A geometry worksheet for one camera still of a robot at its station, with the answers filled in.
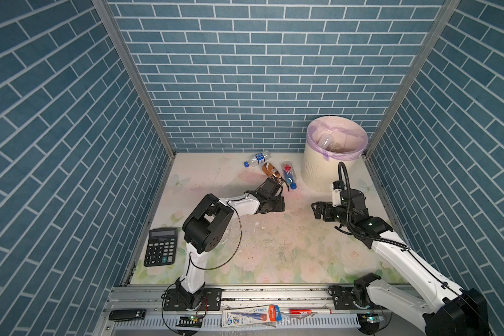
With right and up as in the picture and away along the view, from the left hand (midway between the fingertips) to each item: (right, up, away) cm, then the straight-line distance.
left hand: (281, 205), depth 97 cm
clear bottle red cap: (+22, +31, +4) cm, 38 cm away
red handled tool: (+7, -32, -26) cm, 42 cm away
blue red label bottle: (+5, +14, +8) cm, 17 cm away
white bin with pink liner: (+16, +18, -8) cm, 25 cm away
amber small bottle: (-5, +17, +9) cm, 19 cm away
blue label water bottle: (-11, +23, +15) cm, 30 cm away
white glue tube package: (-13, -33, -28) cm, 45 cm away
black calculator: (-50, -15, -13) cm, 54 cm away
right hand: (+14, +4, -15) cm, 21 cm away
